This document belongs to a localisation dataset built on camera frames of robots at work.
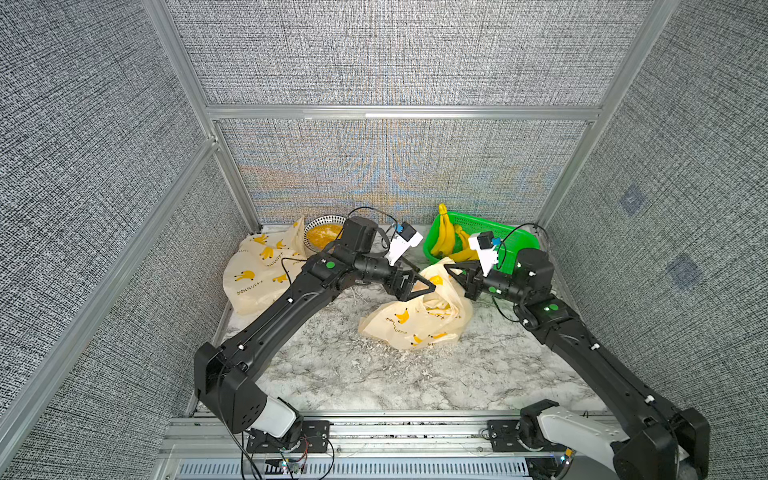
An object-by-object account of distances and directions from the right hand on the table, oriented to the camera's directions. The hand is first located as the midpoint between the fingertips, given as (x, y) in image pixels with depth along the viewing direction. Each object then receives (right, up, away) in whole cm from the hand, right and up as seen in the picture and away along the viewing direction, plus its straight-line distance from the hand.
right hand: (448, 259), depth 70 cm
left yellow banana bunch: (+7, +6, +36) cm, 37 cm away
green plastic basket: (+35, +7, +47) cm, 59 cm away
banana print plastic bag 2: (-55, -2, +27) cm, 61 cm away
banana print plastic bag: (-3, -15, +5) cm, 16 cm away
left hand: (-5, -4, -4) cm, 7 cm away
